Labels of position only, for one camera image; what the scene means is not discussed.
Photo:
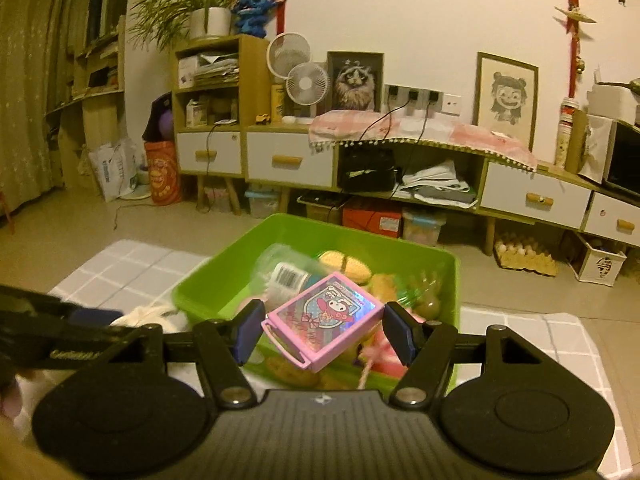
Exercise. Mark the egg carton tray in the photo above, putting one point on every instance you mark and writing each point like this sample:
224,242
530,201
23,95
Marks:
517,252

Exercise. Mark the blue stitch plush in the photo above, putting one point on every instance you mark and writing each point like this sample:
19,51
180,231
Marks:
252,16

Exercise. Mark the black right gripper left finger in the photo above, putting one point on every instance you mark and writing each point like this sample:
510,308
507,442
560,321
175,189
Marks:
223,348

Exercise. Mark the white plastic bag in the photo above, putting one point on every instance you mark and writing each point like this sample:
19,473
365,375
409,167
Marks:
115,167

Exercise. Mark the pink pig toy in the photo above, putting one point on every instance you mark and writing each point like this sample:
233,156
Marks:
377,355

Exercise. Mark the framed cat picture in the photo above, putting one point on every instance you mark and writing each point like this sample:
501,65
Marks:
356,80

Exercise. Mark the white desk fan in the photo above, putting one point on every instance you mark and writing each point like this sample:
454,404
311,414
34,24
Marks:
307,84
285,51

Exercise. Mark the red cardboard box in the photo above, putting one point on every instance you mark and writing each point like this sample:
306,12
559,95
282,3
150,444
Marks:
381,217

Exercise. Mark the pink card box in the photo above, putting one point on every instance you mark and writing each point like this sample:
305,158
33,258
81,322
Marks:
314,328

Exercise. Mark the clear cotton swab jar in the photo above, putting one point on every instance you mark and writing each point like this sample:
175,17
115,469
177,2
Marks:
281,274

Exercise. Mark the yellow toy corn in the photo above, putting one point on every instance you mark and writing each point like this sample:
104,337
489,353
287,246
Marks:
354,269

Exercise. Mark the pink checked cloth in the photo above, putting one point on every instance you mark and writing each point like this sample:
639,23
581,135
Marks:
354,127

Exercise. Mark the clear plastic storage box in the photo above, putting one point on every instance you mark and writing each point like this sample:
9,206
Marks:
422,227

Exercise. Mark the black microwave oven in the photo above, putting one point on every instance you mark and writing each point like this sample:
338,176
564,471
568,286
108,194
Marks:
622,161

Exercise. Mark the person's left hand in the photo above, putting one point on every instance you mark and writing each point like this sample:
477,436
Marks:
11,396

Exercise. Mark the translucent brown octopus toy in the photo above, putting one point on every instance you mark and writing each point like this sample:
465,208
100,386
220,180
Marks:
424,291

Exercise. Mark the green plastic storage bin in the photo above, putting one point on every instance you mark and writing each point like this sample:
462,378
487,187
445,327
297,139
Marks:
219,288

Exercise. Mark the red cylindrical bin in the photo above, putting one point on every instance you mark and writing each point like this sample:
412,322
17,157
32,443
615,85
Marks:
163,172

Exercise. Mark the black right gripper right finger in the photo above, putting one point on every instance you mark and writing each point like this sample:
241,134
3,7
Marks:
426,350

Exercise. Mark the wooden tv cabinet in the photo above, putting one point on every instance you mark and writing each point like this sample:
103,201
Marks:
218,135

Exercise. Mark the white decorated storage box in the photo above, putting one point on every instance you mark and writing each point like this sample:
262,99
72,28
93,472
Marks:
593,260

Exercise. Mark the potted green plant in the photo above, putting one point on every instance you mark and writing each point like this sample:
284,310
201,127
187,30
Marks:
195,2

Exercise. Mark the grey checked table cloth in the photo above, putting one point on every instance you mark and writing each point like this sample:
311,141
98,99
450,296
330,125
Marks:
509,412

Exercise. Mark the framed cartoon girl picture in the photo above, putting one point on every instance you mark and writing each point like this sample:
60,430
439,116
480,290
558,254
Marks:
506,97

